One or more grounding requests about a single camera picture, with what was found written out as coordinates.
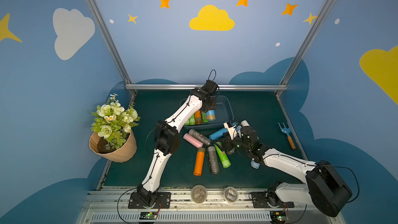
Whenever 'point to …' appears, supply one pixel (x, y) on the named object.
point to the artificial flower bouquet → (113, 123)
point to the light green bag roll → (192, 120)
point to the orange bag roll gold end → (198, 117)
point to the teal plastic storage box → (224, 113)
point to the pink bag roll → (193, 140)
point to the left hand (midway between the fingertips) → (215, 105)
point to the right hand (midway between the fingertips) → (221, 135)
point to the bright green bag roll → (223, 157)
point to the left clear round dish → (199, 194)
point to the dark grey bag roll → (200, 137)
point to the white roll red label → (244, 123)
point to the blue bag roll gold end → (210, 114)
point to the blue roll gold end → (218, 134)
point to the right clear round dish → (230, 194)
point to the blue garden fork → (287, 129)
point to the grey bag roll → (214, 165)
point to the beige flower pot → (121, 155)
